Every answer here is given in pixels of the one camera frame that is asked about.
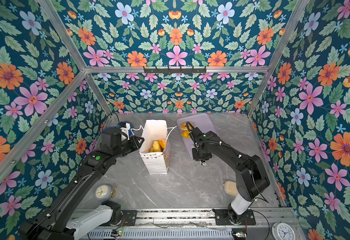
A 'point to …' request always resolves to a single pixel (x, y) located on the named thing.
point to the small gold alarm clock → (104, 192)
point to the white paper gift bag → (156, 163)
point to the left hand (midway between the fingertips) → (145, 136)
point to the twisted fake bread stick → (156, 147)
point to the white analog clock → (283, 231)
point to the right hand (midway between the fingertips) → (198, 157)
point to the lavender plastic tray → (202, 122)
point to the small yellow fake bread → (185, 134)
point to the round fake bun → (162, 142)
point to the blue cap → (131, 127)
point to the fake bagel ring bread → (184, 128)
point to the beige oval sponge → (230, 188)
